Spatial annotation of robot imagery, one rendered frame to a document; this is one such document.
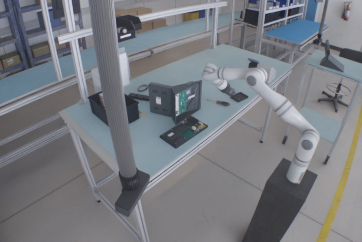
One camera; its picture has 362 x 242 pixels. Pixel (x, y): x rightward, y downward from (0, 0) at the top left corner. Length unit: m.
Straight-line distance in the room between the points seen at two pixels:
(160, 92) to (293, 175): 0.90
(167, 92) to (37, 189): 1.83
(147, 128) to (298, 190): 0.93
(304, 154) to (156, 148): 0.76
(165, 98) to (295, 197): 0.93
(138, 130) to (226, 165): 1.40
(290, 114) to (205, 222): 1.29
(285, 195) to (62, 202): 1.95
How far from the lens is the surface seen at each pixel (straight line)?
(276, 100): 1.19
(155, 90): 1.43
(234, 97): 1.73
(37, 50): 4.68
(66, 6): 1.55
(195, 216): 2.17
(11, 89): 2.58
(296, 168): 1.33
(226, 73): 1.31
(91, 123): 1.53
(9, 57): 4.59
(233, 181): 2.45
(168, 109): 1.46
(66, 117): 1.66
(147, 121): 1.46
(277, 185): 1.37
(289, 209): 1.45
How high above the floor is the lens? 1.86
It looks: 33 degrees down
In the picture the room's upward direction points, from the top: straight up
